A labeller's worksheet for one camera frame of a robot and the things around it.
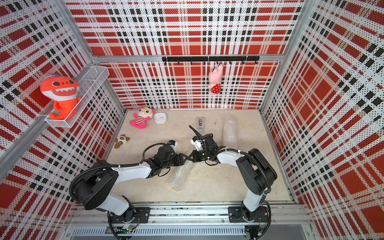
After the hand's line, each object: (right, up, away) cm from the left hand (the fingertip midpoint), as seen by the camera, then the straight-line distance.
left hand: (186, 157), depth 90 cm
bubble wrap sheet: (+28, +14, +8) cm, 32 cm away
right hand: (+2, 0, -2) cm, 3 cm away
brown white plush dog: (-45, +10, +9) cm, 47 cm away
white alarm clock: (-22, +25, +21) cm, 40 cm away
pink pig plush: (+18, +51, +3) cm, 54 cm away
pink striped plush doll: (-34, +28, +21) cm, 49 cm away
